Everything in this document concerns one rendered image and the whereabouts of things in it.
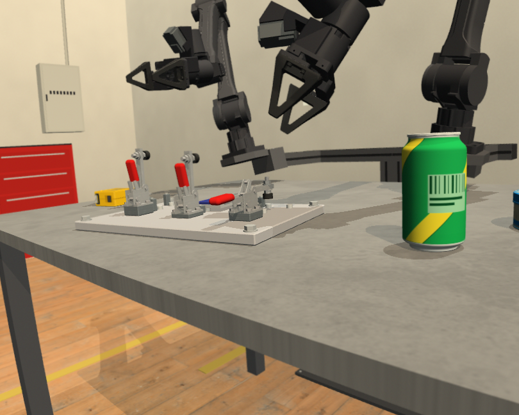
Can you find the green drink can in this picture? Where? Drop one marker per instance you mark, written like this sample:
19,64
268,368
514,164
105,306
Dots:
434,191

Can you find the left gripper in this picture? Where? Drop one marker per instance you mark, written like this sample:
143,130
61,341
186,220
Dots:
333,50

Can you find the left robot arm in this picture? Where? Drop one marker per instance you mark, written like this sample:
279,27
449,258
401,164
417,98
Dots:
444,81

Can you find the grey toggle clamp with red handle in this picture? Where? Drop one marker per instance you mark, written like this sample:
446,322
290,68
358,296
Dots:
140,197
245,202

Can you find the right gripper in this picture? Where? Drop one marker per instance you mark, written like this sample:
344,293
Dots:
163,78

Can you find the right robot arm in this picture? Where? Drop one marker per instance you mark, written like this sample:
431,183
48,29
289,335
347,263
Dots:
210,46

